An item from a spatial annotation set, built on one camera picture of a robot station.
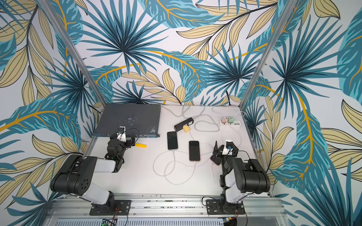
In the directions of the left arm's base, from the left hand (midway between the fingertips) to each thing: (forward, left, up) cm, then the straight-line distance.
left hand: (125, 133), depth 92 cm
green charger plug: (+15, -73, -3) cm, 74 cm away
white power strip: (+15, -78, -6) cm, 80 cm away
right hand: (-6, -58, +2) cm, 59 cm away
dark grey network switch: (+15, -8, -5) cm, 18 cm away
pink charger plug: (+15, -67, -3) cm, 69 cm away
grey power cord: (+17, -64, -9) cm, 67 cm away
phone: (0, -30, -8) cm, 31 cm away
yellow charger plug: (+10, -40, -7) cm, 42 cm away
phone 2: (-8, -45, -7) cm, 46 cm away
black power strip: (+11, -35, -6) cm, 37 cm away
